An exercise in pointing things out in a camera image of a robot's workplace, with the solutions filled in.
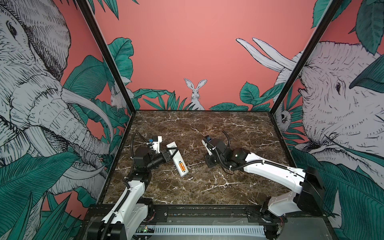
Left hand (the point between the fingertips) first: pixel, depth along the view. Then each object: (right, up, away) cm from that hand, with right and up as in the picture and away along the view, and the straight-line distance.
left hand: (178, 148), depth 76 cm
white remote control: (0, -6, 0) cm, 6 cm away
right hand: (+13, -4, +2) cm, 14 cm away
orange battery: (+2, -10, -1) cm, 10 cm away
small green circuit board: (-15, -38, -6) cm, 41 cm away
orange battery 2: (+3, -10, 0) cm, 10 cm away
